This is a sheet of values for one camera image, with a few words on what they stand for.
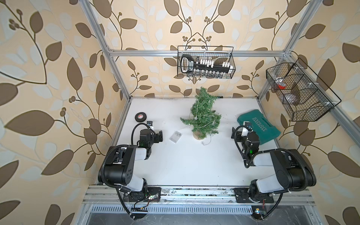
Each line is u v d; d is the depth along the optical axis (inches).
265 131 37.4
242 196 28.8
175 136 38.2
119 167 18.1
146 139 29.0
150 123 33.0
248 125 31.0
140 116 42.6
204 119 28.5
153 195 28.5
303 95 29.0
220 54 35.9
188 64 33.3
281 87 32.3
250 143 27.3
